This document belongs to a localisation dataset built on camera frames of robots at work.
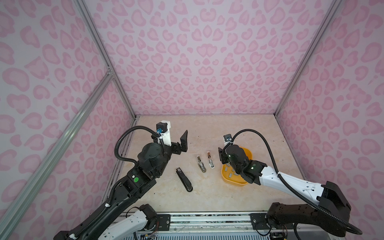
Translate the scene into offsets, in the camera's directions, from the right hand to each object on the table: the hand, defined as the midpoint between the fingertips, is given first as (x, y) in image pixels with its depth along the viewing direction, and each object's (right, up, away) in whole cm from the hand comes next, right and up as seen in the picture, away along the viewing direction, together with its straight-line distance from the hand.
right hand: (223, 146), depth 80 cm
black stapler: (-20, -21, +3) cm, 29 cm away
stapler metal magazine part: (-12, -13, +12) cm, 21 cm away
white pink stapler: (-6, -11, +13) cm, 18 cm away
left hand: (-23, +10, -19) cm, 31 cm away
